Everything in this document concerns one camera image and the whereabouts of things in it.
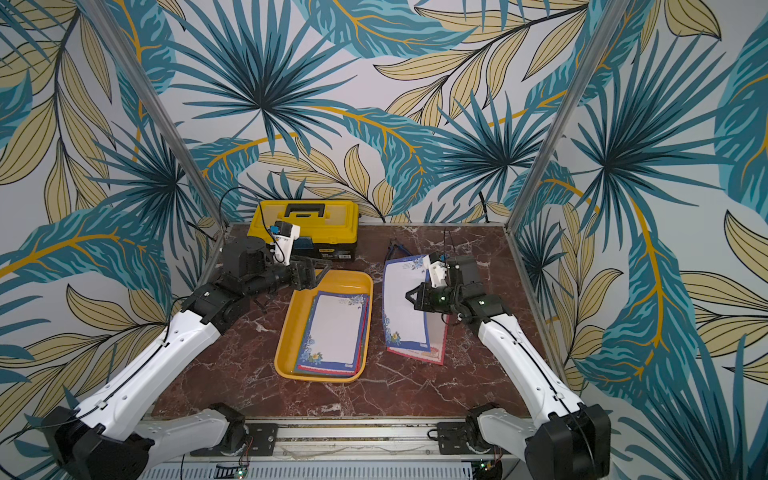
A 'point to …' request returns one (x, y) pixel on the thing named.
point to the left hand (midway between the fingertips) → (319, 266)
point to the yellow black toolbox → (329, 229)
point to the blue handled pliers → (391, 249)
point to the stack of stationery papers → (335, 372)
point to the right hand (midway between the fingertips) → (408, 294)
